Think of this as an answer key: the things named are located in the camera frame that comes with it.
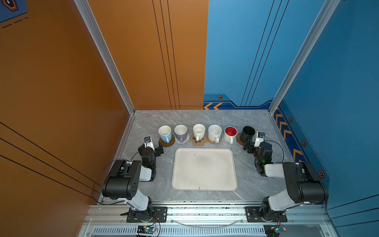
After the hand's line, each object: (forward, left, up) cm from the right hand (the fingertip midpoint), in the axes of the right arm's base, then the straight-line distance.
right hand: (252, 139), depth 93 cm
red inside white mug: (+8, +12, -4) cm, 15 cm away
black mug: (+5, +1, 0) cm, 5 cm away
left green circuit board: (-46, +60, -8) cm, 76 cm away
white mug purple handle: (+10, +47, -3) cm, 48 cm away
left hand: (-2, +64, +1) cm, 64 cm away
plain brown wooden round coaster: (+6, +6, -7) cm, 11 cm away
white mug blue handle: (+5, +56, +2) cm, 56 cm away
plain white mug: (+8, +34, 0) cm, 35 cm away
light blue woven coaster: (+1, +14, -5) cm, 15 cm away
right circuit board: (-46, -1, -10) cm, 47 cm away
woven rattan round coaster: (+3, +19, -5) cm, 20 cm away
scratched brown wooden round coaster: (0, +55, -5) cm, 55 cm away
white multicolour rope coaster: (+6, +41, -6) cm, 42 cm away
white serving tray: (-16, +31, -8) cm, 36 cm away
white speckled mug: (+8, +23, -3) cm, 25 cm away
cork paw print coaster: (+2, +33, -6) cm, 33 cm away
